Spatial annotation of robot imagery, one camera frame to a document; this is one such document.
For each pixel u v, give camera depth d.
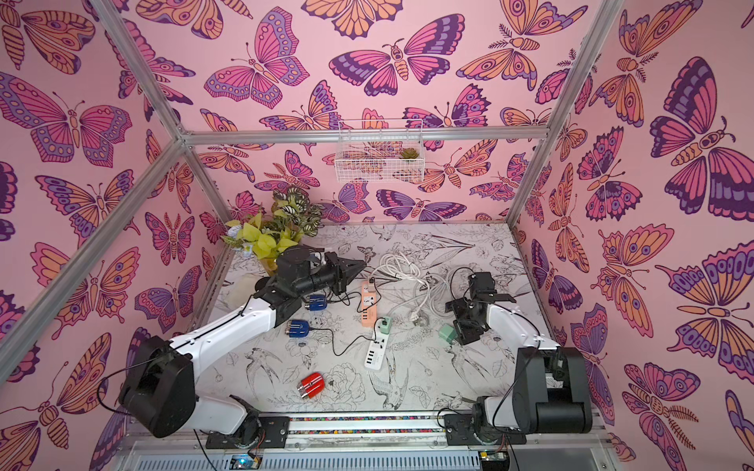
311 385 0.79
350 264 0.75
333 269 0.70
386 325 0.85
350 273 0.72
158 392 0.42
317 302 0.95
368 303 0.95
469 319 0.74
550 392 0.42
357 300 0.98
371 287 0.95
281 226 0.97
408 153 0.92
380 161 1.06
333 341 0.88
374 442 0.73
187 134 0.92
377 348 0.85
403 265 1.06
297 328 0.90
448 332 0.90
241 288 1.02
